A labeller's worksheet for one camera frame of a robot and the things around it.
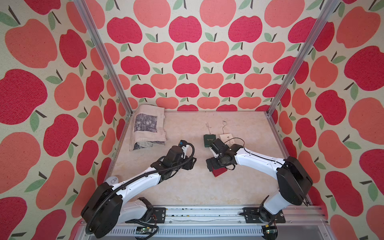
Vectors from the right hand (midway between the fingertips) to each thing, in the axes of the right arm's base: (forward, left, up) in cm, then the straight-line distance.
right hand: (215, 166), depth 87 cm
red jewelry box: (-2, -2, -2) cm, 4 cm away
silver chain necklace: (+33, +4, -4) cm, 33 cm away
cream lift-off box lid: (+23, -7, -1) cm, 24 cm away
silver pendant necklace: (+40, -8, -3) cm, 41 cm away
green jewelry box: (+19, +5, +1) cm, 20 cm away
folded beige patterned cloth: (+24, +48, +3) cm, 54 cm away
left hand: (-1, +13, +7) cm, 14 cm away
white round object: (-15, +56, +4) cm, 58 cm away
